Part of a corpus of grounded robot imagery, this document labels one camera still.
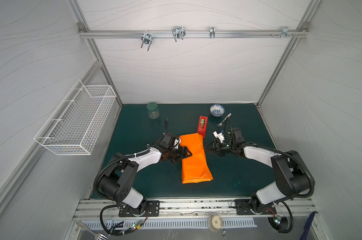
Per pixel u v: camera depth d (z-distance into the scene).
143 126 1.18
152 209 0.74
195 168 0.82
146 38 0.79
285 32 0.77
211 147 0.81
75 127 0.68
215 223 0.61
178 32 0.77
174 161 0.77
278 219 0.72
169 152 0.76
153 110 1.06
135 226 0.68
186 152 0.80
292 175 0.45
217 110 1.15
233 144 0.73
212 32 0.78
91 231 0.67
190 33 0.80
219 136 0.84
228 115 1.13
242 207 0.73
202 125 1.01
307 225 0.70
